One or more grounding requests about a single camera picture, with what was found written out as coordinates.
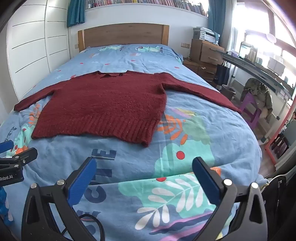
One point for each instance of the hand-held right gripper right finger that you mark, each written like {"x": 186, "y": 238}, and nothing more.
{"x": 205, "y": 183}

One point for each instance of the wall socket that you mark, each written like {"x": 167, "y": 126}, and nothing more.
{"x": 185, "y": 45}

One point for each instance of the purple stool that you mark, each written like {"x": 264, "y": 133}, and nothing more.
{"x": 251, "y": 109}

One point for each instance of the cardboard box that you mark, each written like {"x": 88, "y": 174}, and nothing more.
{"x": 205, "y": 55}

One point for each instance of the grey desk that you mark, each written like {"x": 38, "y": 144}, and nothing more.
{"x": 254, "y": 68}

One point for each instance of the brown waste bin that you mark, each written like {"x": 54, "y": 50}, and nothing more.
{"x": 228, "y": 92}

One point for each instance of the round white lamp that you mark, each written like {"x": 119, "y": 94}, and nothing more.
{"x": 271, "y": 38}

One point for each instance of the blue printed bedsheet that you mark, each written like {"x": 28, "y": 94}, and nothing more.
{"x": 138, "y": 162}

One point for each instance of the wooden headboard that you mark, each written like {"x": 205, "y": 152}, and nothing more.
{"x": 124, "y": 33}

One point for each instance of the teal curtain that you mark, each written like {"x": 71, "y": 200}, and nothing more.
{"x": 76, "y": 11}
{"x": 214, "y": 18}

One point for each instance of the row of books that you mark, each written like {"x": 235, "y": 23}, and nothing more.
{"x": 150, "y": 2}

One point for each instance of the black bag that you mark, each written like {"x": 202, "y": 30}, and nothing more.
{"x": 222, "y": 74}

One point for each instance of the person's left forearm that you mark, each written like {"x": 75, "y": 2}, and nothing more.
{"x": 4, "y": 206}

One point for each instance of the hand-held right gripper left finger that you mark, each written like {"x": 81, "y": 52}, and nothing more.
{"x": 82, "y": 182}

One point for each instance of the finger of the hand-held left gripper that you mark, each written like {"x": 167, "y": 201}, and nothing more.
{"x": 5, "y": 146}
{"x": 25, "y": 155}

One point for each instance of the grey printer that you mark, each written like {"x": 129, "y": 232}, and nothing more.
{"x": 204, "y": 34}

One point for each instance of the dark cloth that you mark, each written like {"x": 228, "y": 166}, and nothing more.
{"x": 279, "y": 208}

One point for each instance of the olive jacket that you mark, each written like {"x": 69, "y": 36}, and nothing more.
{"x": 260, "y": 92}

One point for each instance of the white wardrobe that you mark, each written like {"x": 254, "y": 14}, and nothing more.
{"x": 34, "y": 46}

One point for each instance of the dark red knitted sweater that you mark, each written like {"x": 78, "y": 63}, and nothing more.
{"x": 104, "y": 104}

